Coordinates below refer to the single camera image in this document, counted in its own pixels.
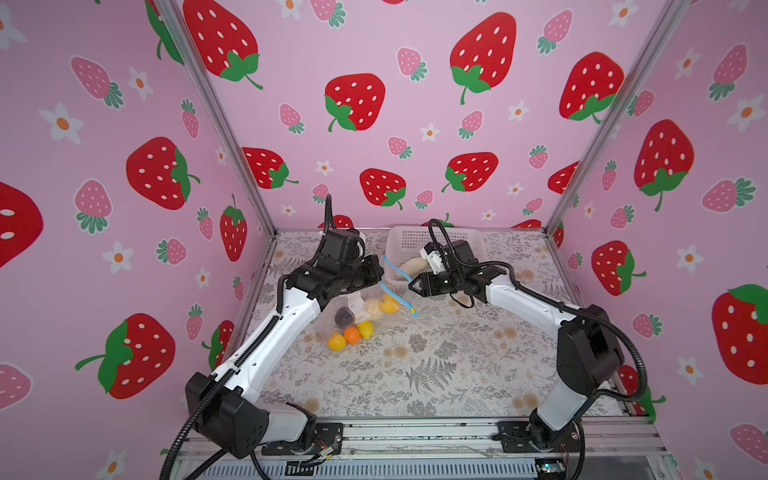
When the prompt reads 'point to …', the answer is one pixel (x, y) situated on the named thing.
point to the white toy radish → (413, 266)
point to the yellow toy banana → (366, 329)
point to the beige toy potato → (374, 308)
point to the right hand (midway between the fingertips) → (412, 284)
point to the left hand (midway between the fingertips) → (386, 268)
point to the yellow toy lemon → (336, 342)
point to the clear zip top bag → (361, 317)
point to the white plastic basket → (406, 242)
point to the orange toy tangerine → (352, 335)
